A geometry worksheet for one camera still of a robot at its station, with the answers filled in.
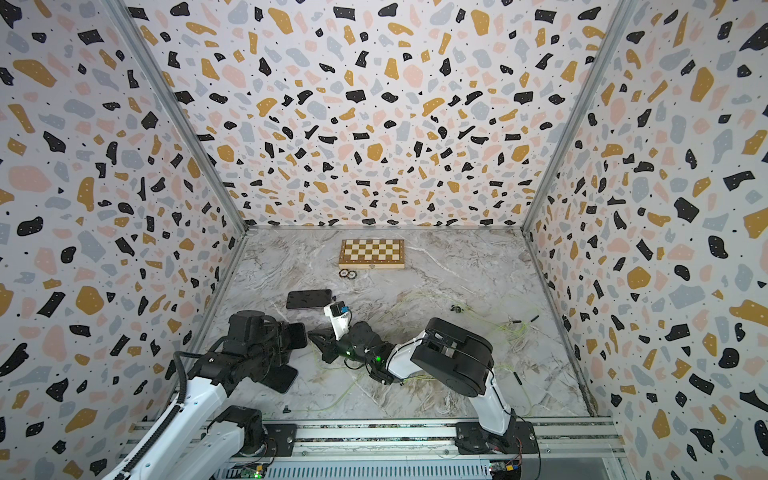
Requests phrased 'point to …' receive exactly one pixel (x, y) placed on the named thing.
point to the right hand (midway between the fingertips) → (310, 337)
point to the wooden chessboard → (372, 254)
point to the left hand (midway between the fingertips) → (297, 326)
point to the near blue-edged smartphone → (280, 378)
